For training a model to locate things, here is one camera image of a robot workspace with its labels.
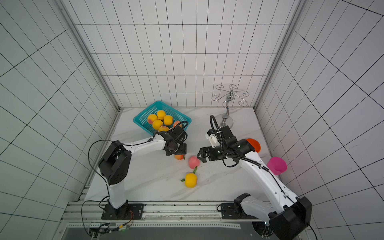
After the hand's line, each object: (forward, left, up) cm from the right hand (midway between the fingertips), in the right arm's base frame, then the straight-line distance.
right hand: (204, 151), depth 75 cm
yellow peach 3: (+22, +28, -12) cm, 38 cm away
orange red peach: (+28, +21, -12) cm, 37 cm away
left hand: (+5, +16, -14) cm, 22 cm away
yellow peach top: (+30, +27, -12) cm, 42 cm away
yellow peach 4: (-11, +7, -12) cm, 17 cm away
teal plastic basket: (+28, +46, -11) cm, 55 cm away
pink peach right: (-1, +6, -11) cm, 13 cm away
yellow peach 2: (+26, +34, -12) cm, 44 cm away
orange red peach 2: (+3, +15, -14) cm, 21 cm away
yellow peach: (+34, +32, -11) cm, 48 cm away
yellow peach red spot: (+30, +38, -10) cm, 50 cm away
